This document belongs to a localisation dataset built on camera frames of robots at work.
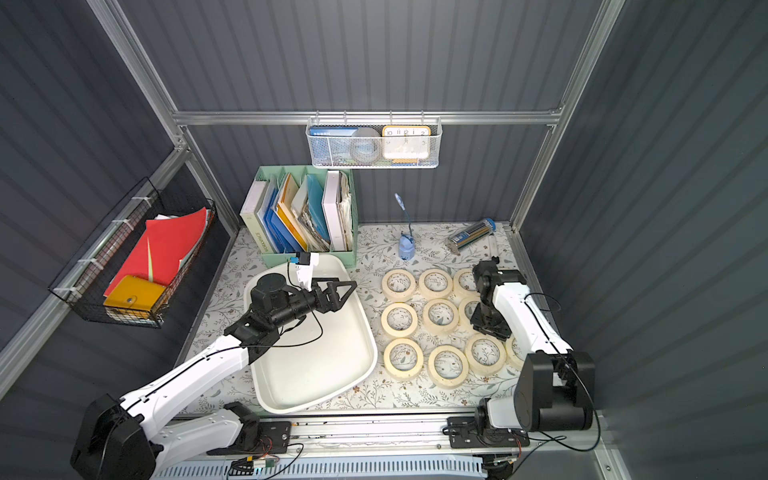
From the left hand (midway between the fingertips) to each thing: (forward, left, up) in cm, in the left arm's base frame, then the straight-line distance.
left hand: (344, 283), depth 73 cm
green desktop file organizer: (+31, +13, -3) cm, 34 cm away
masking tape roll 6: (+5, -36, -23) cm, 43 cm away
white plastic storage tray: (-6, +9, -26) cm, 28 cm away
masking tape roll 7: (-15, -15, -23) cm, 31 cm away
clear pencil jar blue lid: (+36, -42, -20) cm, 59 cm away
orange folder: (+31, +22, -8) cm, 38 cm away
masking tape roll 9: (-12, -46, -22) cm, 53 cm away
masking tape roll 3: (+16, -37, -24) cm, 47 cm away
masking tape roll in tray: (-14, -36, -22) cm, 45 cm away
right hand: (-7, -41, -15) cm, 44 cm away
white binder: (+29, +7, +1) cm, 30 cm away
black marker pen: (+34, -51, -24) cm, 66 cm away
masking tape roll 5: (+4, -28, -26) cm, 38 cm away
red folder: (+8, +45, +6) cm, 46 cm away
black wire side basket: (-6, +52, +10) cm, 53 cm away
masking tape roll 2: (+16, -27, -24) cm, 40 cm away
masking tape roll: (+16, -14, -25) cm, 33 cm away
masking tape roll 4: (+2, -14, -25) cm, 29 cm away
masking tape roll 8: (-18, -27, -22) cm, 39 cm away
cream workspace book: (+25, +31, 0) cm, 40 cm away
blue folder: (+26, +25, -9) cm, 37 cm away
